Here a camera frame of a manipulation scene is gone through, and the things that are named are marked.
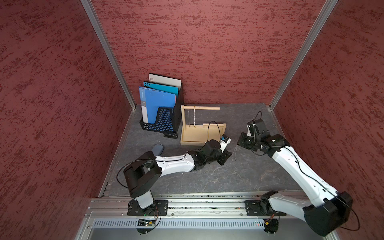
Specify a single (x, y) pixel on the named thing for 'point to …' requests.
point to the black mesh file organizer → (169, 119)
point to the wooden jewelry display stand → (199, 134)
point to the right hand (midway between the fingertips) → (237, 143)
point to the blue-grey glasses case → (157, 149)
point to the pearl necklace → (194, 117)
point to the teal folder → (167, 88)
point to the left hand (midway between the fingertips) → (228, 154)
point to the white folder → (157, 79)
